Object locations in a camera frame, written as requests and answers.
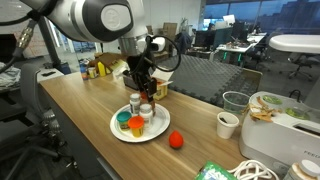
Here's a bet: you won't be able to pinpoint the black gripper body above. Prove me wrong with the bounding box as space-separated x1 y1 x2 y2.
126 54 158 98

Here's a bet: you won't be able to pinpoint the white pill bottle pale label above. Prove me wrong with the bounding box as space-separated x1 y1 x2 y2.
138 103 154 127

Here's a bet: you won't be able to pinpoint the white pill bottle blue label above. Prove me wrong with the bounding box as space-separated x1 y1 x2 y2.
129 93 142 116

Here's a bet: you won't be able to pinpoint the yellow tub orange lid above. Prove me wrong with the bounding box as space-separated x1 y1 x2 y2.
127 115 145 138

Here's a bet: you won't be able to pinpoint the dough tub teal lid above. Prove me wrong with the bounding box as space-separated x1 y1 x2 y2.
116 110 132 131

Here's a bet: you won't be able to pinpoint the grey patterned box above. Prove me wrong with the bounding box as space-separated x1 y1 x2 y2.
123 74 140 91

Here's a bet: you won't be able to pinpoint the yellow open cardboard box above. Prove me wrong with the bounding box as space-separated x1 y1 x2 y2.
151 68 174 101

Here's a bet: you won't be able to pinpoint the white paper plate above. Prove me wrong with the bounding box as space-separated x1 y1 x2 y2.
109 102 171 144

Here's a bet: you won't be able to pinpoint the yellow mustard bottle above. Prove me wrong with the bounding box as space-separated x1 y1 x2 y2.
97 62 108 78

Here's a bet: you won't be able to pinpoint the small glass jar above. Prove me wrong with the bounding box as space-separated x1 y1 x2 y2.
87 67 98 80

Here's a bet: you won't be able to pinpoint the large brown cardboard box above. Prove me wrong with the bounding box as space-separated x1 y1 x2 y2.
163 22 178 46

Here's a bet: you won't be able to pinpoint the blue small container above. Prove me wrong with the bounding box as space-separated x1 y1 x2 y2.
79 61 89 81

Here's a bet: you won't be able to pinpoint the grey foam floor mat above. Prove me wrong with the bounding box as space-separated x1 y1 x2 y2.
159 54 263 108

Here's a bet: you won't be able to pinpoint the white paper cup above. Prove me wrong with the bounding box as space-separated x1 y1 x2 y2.
216 111 240 140

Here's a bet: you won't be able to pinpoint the black computer monitor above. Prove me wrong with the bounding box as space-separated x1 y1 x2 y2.
194 27 234 49

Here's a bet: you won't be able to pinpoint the clear plastic cup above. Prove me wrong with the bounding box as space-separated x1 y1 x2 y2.
222 91 251 116

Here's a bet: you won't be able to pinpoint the white side shelf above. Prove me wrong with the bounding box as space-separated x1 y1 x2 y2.
36 68 65 83

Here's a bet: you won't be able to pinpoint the green packet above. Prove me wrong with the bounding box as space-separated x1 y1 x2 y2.
194 161 238 180

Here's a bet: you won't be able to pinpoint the black remote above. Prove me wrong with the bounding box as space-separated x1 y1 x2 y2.
41 70 57 78

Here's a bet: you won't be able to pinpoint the black stand pole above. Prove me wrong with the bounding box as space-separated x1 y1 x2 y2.
34 18 66 73

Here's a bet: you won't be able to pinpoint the white backed monitor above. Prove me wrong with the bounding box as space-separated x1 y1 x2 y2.
222 14 236 26

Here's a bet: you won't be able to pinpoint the black grey office chair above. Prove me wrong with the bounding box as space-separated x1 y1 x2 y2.
0 63 73 180

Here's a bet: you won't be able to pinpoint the dried brown plant scraps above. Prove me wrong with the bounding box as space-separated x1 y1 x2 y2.
243 96 284 123

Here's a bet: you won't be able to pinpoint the crumpled grey cloth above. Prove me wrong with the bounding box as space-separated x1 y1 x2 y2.
0 61 22 88

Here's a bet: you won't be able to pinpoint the white plastic appliance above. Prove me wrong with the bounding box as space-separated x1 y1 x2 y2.
238 91 320 174

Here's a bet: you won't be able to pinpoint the dark office chair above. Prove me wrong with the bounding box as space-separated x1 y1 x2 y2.
287 53 320 82

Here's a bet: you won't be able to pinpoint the white round table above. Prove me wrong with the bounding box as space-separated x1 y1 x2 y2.
268 34 320 56

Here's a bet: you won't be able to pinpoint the tan bottle white lid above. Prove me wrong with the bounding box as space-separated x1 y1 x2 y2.
283 159 320 180

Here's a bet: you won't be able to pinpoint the white cable coil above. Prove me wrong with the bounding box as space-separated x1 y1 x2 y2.
228 159 279 180

